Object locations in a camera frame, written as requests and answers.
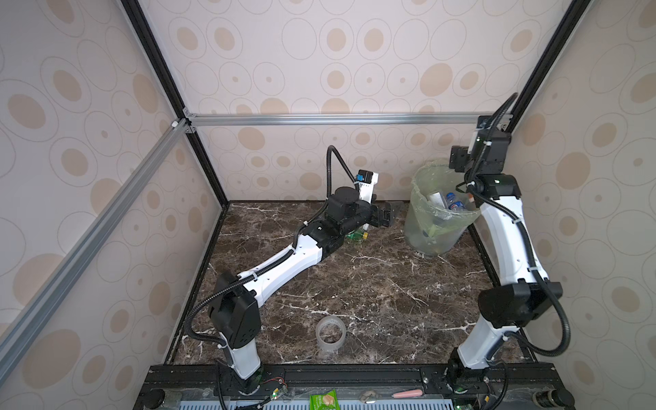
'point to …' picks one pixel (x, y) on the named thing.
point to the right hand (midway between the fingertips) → (479, 145)
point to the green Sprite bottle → (357, 236)
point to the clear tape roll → (327, 346)
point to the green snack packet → (325, 401)
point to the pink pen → (412, 393)
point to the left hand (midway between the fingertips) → (400, 198)
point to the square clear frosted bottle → (436, 199)
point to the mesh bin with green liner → (438, 216)
